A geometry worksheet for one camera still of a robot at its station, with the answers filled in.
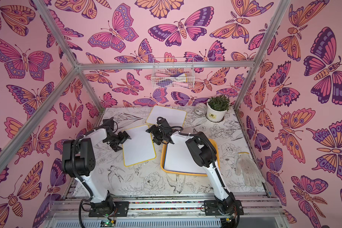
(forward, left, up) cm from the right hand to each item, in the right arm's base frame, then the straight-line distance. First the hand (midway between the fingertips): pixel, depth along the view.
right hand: (147, 133), depth 98 cm
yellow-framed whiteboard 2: (+20, -18, -6) cm, 28 cm away
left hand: (-4, +13, -4) cm, 14 cm away
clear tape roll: (+26, -39, -3) cm, 47 cm away
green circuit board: (-51, +14, -8) cm, 53 cm away
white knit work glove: (-19, -63, -6) cm, 66 cm away
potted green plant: (+17, -48, +10) cm, 52 cm away
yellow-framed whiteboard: (-5, +6, -11) cm, 13 cm away
